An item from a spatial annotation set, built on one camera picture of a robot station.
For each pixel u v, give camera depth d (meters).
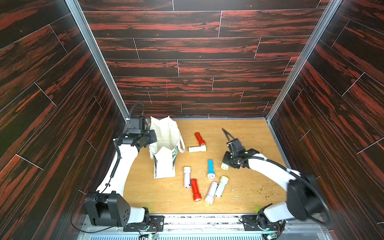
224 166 0.85
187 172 0.89
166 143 1.02
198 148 0.99
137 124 0.60
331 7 0.66
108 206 0.40
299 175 0.46
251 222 0.74
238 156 0.70
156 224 0.73
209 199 0.80
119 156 0.48
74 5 0.65
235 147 0.68
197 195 0.80
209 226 0.74
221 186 0.84
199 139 1.04
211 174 0.88
